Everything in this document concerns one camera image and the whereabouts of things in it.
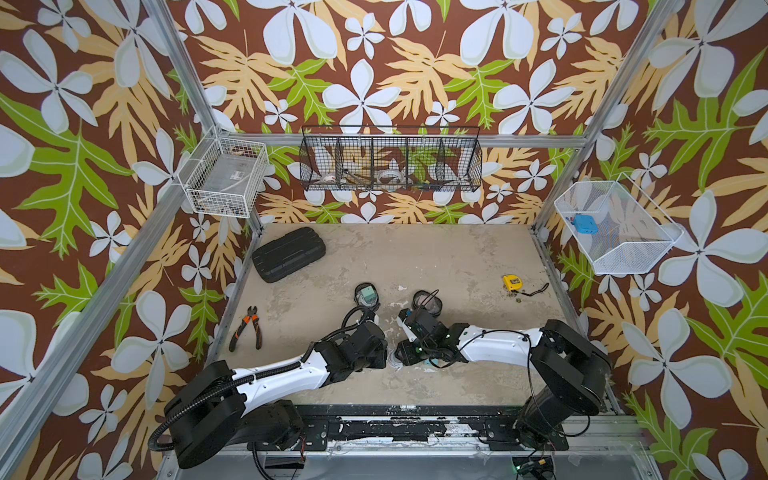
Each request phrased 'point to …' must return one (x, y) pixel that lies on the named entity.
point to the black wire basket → (381, 158)
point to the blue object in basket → (585, 224)
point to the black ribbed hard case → (289, 254)
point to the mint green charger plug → (368, 294)
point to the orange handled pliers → (251, 314)
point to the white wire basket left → (224, 176)
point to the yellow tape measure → (512, 282)
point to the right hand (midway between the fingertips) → (397, 353)
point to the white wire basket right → (632, 235)
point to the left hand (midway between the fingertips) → (388, 347)
